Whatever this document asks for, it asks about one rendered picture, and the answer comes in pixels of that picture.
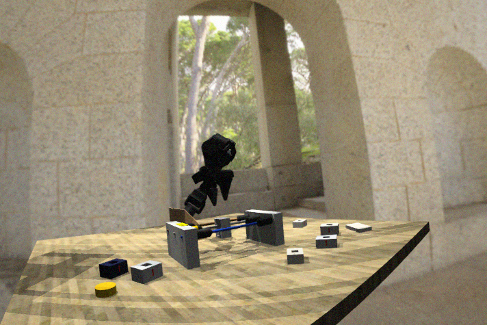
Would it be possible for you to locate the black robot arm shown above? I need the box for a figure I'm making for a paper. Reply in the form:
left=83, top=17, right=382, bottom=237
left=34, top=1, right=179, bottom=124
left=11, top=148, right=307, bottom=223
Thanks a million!
left=184, top=133, right=237, bottom=216

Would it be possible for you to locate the yellow short cylinder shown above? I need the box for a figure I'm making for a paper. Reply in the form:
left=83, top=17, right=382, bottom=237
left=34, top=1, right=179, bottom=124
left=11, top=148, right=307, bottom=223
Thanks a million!
left=95, top=282, right=116, bottom=298

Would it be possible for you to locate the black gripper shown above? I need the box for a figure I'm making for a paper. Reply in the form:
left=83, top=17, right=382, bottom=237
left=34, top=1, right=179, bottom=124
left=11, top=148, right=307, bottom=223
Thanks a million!
left=199, top=161, right=234, bottom=206

